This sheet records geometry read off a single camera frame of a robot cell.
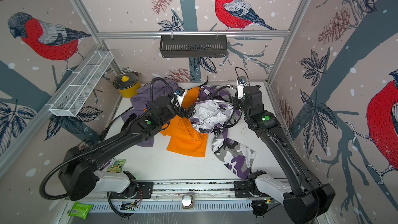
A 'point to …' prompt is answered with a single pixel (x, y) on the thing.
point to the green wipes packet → (80, 210)
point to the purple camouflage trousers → (215, 111)
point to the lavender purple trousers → (146, 95)
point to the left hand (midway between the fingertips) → (190, 96)
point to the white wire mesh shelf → (81, 85)
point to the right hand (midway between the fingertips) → (239, 89)
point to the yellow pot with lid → (127, 84)
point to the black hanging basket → (193, 45)
